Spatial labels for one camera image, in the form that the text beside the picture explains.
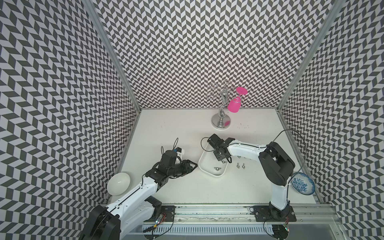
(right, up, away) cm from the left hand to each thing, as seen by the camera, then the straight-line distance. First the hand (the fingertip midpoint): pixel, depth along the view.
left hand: (195, 168), depth 80 cm
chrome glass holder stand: (+18, +25, +30) cm, 43 cm away
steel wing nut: (+29, -2, +9) cm, 30 cm away
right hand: (+18, +5, +14) cm, 24 cm away
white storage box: (+8, -1, +12) cm, 15 cm away
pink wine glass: (+25, +36, +17) cm, 47 cm away
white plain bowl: (-41, -8, 0) cm, 42 cm away
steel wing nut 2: (+19, +11, -19) cm, 29 cm away
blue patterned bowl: (+60, -9, +2) cm, 60 cm away
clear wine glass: (+12, +50, +29) cm, 59 cm away
